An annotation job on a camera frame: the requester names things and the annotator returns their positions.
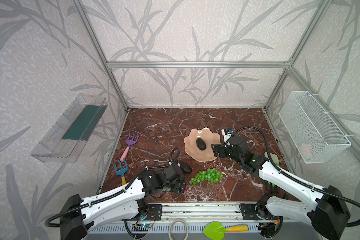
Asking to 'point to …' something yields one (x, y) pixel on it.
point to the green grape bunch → (210, 175)
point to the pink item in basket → (305, 149)
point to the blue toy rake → (121, 171)
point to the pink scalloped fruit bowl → (191, 149)
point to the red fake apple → (186, 188)
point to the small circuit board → (141, 227)
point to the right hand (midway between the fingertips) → (218, 139)
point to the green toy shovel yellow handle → (214, 230)
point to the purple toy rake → (129, 143)
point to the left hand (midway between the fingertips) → (182, 181)
